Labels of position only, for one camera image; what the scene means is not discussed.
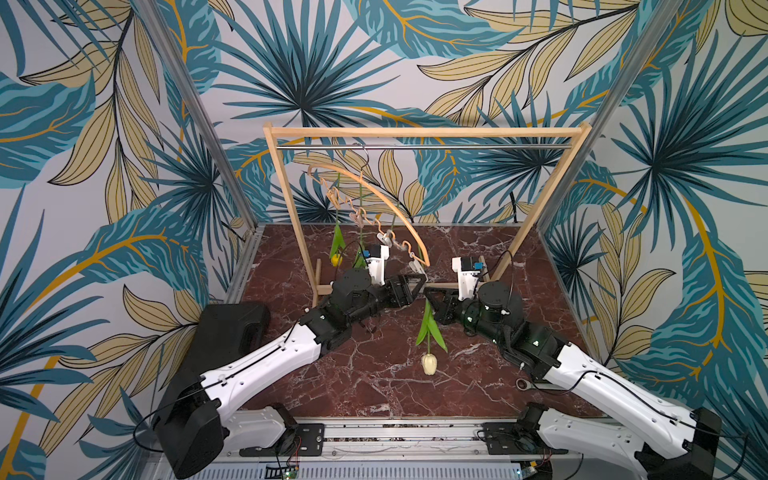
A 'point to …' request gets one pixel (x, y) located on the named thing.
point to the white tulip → (429, 361)
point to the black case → (224, 333)
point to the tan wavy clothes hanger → (346, 202)
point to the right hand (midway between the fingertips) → (424, 290)
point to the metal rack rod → (424, 147)
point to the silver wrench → (528, 385)
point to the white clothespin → (380, 236)
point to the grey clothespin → (416, 266)
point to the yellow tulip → (338, 241)
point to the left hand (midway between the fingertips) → (416, 284)
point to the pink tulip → (389, 236)
